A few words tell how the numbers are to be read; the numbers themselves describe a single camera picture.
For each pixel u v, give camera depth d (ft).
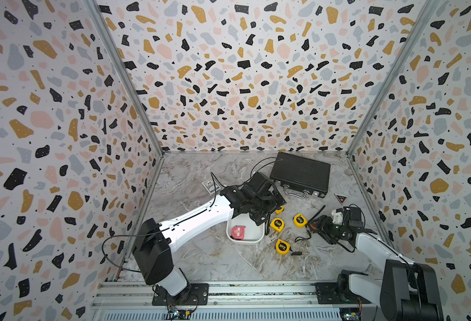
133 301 2.41
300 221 3.01
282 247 2.74
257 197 2.07
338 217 2.73
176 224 1.47
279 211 3.12
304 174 3.60
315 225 2.87
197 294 2.40
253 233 2.95
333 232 2.62
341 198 3.36
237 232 2.88
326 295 2.45
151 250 1.34
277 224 2.95
